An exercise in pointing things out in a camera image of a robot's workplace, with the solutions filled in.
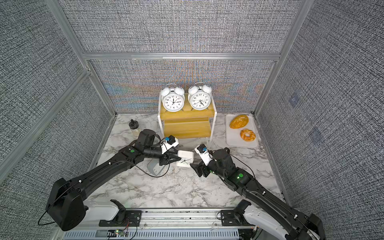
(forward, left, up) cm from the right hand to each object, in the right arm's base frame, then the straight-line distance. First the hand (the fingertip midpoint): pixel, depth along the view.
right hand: (196, 155), depth 74 cm
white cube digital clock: (-1, +5, 0) cm, 5 cm away
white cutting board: (+26, -27, -22) cm, 43 cm away
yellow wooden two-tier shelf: (+25, +5, -5) cm, 26 cm away
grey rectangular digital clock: (-1, +23, -11) cm, 25 cm away
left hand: (+1, +8, 0) cm, 8 cm away
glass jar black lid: (+29, +41, -11) cm, 51 cm away
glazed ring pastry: (+23, -39, -19) cm, 49 cm away
